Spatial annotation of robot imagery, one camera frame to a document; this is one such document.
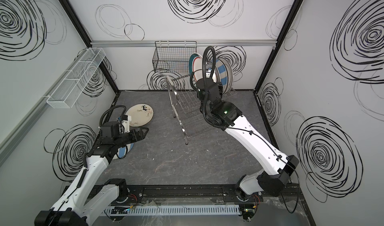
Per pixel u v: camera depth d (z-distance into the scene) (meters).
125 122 0.72
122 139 0.66
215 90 0.44
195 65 0.75
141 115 1.07
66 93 0.73
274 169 0.38
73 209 0.40
